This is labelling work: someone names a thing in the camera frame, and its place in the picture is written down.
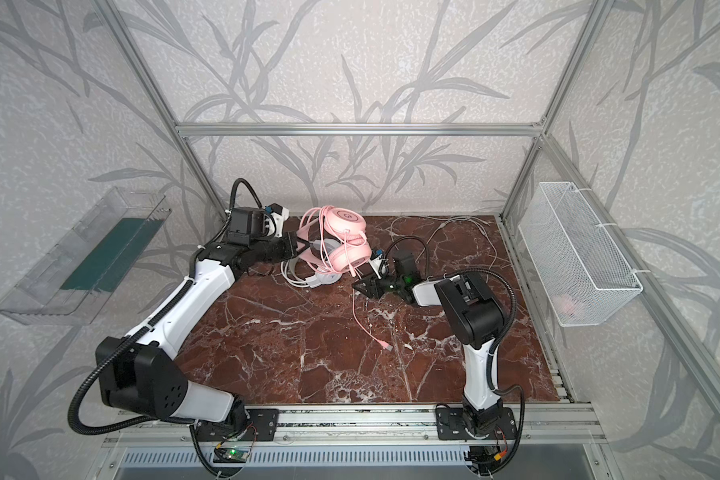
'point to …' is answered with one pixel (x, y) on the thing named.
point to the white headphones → (321, 276)
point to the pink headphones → (333, 240)
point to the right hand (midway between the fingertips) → (359, 273)
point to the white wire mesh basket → (584, 273)
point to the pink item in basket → (564, 304)
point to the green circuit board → (229, 455)
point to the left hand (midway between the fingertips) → (312, 234)
